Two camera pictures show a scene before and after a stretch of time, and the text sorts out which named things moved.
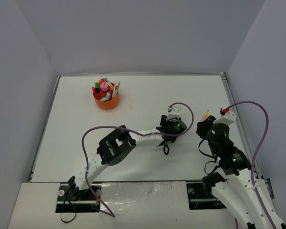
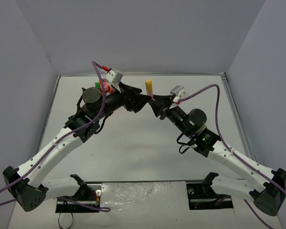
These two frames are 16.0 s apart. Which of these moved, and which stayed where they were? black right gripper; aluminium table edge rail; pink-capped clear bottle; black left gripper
Moved: black right gripper; black left gripper
Stayed: aluminium table edge rail; pink-capped clear bottle
